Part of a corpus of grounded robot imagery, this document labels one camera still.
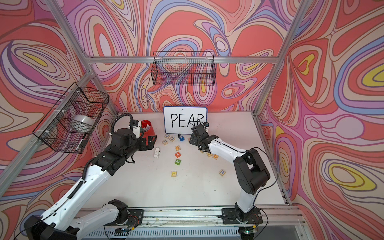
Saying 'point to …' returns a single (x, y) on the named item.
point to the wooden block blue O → (167, 135)
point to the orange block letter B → (177, 154)
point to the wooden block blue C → (172, 139)
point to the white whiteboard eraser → (157, 152)
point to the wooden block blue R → (222, 172)
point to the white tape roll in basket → (82, 123)
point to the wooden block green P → (174, 173)
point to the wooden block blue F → (165, 142)
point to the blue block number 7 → (181, 138)
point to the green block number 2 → (177, 161)
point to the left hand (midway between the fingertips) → (148, 136)
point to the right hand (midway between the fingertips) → (198, 142)
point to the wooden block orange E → (177, 148)
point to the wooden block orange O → (215, 156)
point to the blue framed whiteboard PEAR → (181, 119)
